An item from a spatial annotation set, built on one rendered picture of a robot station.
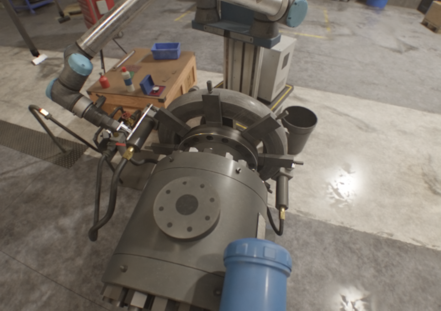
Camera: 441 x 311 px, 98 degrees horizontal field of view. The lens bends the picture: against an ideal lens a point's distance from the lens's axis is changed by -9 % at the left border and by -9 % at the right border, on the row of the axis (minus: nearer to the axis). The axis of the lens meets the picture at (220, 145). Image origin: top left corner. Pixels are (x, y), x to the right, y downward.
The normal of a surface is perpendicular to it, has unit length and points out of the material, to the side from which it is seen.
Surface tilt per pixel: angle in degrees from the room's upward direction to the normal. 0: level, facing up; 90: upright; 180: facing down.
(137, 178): 0
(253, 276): 11
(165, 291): 1
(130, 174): 0
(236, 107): 90
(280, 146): 90
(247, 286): 19
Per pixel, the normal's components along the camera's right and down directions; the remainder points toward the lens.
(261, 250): -0.04, -0.68
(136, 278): -0.27, -0.69
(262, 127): -0.19, 0.72
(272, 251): 0.19, -0.63
